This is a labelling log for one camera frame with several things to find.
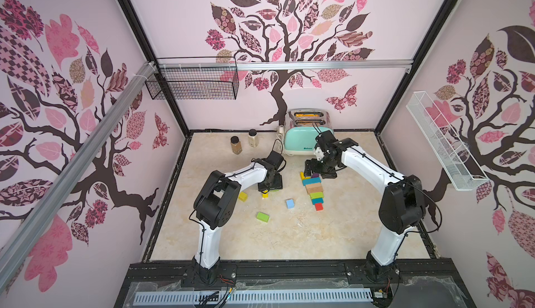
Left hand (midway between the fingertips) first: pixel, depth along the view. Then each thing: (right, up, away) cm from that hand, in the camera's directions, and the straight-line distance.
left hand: (272, 189), depth 96 cm
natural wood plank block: (+20, 0, +1) cm, 20 cm away
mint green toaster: (+15, +31, +4) cm, 34 cm away
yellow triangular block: (+13, +7, -9) cm, 17 cm away
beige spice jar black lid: (-10, +25, +12) cm, 29 cm away
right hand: (+18, +7, -8) cm, 21 cm away
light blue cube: (+8, -5, -6) cm, 11 cm away
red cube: (+21, -7, -5) cm, 22 cm away
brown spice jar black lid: (-19, +21, +9) cm, 30 cm away
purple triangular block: (+21, +7, 0) cm, 22 cm away
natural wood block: (+19, +3, +3) cm, 19 cm away
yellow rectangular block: (-13, -3, -4) cm, 14 cm away
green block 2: (+20, -2, -2) cm, 21 cm away
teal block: (+20, -5, -4) cm, 21 cm away
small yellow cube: (-3, -3, -2) cm, 5 cm away
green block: (-4, -10, -8) cm, 14 cm away
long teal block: (+21, +5, +1) cm, 21 cm away
